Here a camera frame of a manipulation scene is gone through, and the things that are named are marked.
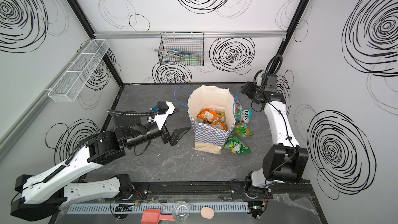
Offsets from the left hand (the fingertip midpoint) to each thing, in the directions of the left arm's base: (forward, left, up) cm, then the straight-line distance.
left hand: (184, 118), depth 55 cm
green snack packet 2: (+6, -25, -36) cm, 44 cm away
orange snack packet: (+22, -12, -33) cm, 42 cm away
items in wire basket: (+43, +6, -5) cm, 44 cm away
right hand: (+28, -28, -13) cm, 42 cm away
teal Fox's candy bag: (+26, -31, -35) cm, 53 cm away
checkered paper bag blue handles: (+4, -9, -24) cm, 26 cm away
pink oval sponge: (-25, -10, -36) cm, 45 cm away
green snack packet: (+13, -29, -33) cm, 47 cm away
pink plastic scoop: (-28, +14, -38) cm, 49 cm away
